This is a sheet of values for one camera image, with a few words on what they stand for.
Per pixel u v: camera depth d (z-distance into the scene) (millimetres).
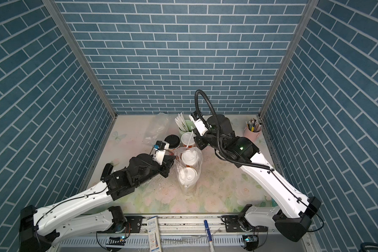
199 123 541
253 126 958
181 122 958
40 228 394
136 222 740
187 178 705
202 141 570
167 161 614
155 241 685
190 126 1002
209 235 705
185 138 870
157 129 1081
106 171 890
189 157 777
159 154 600
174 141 846
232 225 735
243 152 434
